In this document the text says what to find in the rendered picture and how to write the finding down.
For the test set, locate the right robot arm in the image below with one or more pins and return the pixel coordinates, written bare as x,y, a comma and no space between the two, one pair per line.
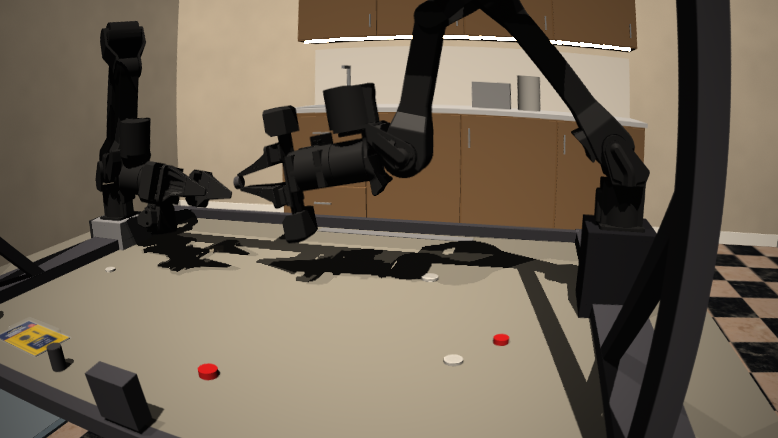
406,144

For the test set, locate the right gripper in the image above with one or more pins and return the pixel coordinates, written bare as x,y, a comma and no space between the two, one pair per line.
307,169

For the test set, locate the grey flat bar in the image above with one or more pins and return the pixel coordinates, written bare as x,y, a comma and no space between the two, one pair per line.
391,234

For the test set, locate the yellow and blue blister pack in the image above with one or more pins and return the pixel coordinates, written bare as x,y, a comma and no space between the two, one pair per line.
32,336

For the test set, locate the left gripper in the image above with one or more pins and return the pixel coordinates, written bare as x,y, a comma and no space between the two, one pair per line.
170,183

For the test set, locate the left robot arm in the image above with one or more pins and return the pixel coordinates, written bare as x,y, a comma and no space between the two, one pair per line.
131,137

